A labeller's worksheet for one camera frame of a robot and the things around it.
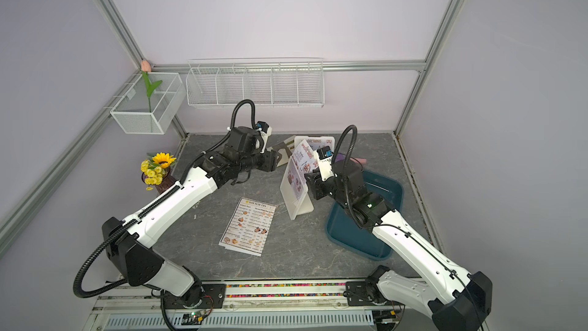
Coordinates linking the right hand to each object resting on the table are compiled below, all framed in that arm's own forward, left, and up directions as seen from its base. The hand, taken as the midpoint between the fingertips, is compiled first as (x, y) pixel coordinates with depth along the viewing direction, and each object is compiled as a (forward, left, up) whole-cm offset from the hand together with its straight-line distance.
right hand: (310, 172), depth 73 cm
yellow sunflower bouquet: (+3, +53, -2) cm, 53 cm away
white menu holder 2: (+20, +4, -6) cm, 21 cm away
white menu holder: (+3, +6, -29) cm, 30 cm away
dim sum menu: (-14, +22, -27) cm, 37 cm away
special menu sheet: (+7, +2, -3) cm, 8 cm away
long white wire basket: (+47, +23, +3) cm, 52 cm away
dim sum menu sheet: (-7, +23, -27) cm, 36 cm away
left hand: (+7, +12, 0) cm, 14 cm away
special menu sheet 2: (+20, -3, -8) cm, 22 cm away
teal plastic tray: (-9, -13, -26) cm, 31 cm away
